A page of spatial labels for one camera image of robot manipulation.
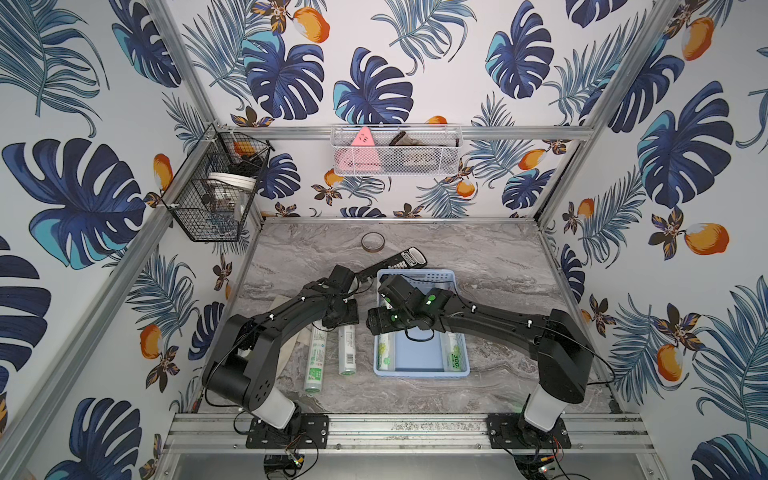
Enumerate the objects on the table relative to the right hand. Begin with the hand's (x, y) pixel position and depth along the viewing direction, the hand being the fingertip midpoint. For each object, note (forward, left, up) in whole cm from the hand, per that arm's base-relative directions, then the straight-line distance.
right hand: (378, 320), depth 82 cm
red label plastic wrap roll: (-6, -21, -7) cm, 23 cm away
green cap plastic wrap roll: (-7, +8, -5) cm, 12 cm away
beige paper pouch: (-17, +15, +23) cm, 32 cm away
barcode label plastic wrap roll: (-9, +17, -7) cm, 20 cm away
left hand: (+5, +8, -6) cm, 11 cm away
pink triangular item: (+41, +6, +25) cm, 49 cm away
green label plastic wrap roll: (-6, -3, -7) cm, 10 cm away
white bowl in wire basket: (+25, +39, +27) cm, 53 cm away
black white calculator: (+30, -9, -10) cm, 33 cm away
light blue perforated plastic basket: (-5, -10, -9) cm, 15 cm away
